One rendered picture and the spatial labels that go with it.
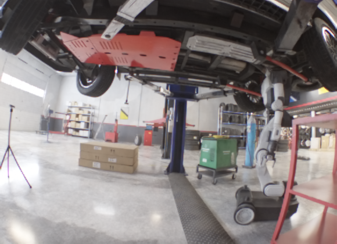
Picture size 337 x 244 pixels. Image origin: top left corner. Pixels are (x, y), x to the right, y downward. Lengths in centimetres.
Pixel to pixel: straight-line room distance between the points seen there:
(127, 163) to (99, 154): 56
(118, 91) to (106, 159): 870
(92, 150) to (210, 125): 930
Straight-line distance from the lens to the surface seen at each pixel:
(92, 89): 242
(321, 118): 83
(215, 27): 133
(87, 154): 304
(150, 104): 1068
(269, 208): 151
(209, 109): 1128
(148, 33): 143
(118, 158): 284
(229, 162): 273
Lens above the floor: 76
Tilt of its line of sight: 6 degrees up
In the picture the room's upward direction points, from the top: 4 degrees clockwise
